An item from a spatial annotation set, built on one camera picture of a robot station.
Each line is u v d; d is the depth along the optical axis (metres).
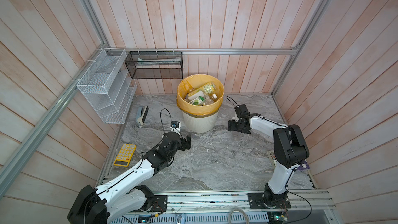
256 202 0.73
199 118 0.82
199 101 0.82
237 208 0.73
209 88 0.88
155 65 1.04
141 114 1.04
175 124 0.69
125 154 0.88
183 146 0.72
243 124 0.75
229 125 0.91
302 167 0.83
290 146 0.50
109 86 0.72
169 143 0.58
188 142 0.73
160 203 0.73
